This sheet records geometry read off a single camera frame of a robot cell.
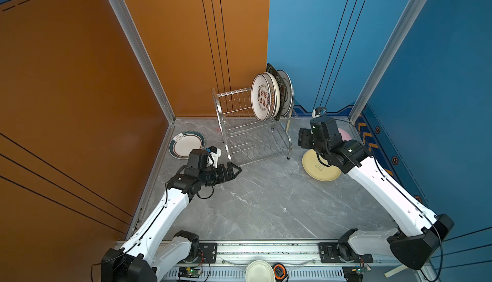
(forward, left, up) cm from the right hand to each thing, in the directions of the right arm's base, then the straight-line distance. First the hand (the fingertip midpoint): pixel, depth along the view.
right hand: (302, 132), depth 74 cm
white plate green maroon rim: (+16, +60, -27) cm, 67 cm away
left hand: (-9, +27, -13) cm, 32 cm away
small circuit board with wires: (-42, -18, -33) cm, 56 cm away
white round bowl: (-41, +18, -31) cm, 55 cm away
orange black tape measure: (-42, +10, -27) cm, 51 cm away
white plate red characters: (+17, +16, +4) cm, 23 cm away
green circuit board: (-42, +43, -31) cm, 68 cm away
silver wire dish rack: (+18, +22, -26) cm, 39 cm away
